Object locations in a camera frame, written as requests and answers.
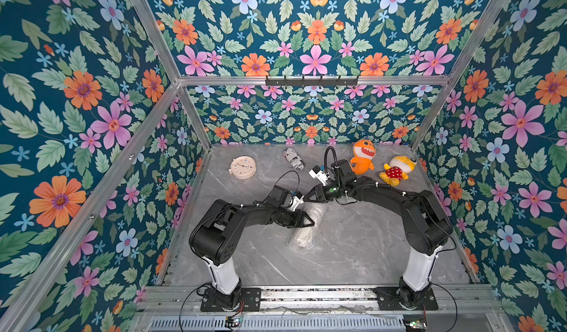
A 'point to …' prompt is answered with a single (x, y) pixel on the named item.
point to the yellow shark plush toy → (397, 169)
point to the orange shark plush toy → (364, 152)
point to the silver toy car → (294, 159)
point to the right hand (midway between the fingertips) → (311, 194)
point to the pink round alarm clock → (242, 167)
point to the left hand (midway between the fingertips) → (312, 222)
